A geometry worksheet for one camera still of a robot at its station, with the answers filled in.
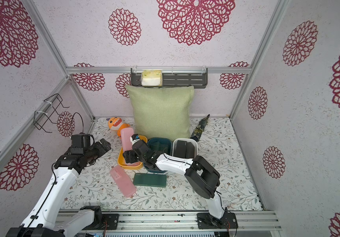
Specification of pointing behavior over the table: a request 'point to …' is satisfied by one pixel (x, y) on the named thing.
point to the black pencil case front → (184, 149)
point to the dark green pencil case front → (150, 179)
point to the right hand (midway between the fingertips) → (126, 151)
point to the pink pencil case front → (126, 133)
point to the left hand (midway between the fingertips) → (104, 148)
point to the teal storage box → (157, 140)
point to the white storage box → (188, 140)
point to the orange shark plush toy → (115, 123)
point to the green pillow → (162, 111)
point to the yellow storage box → (120, 157)
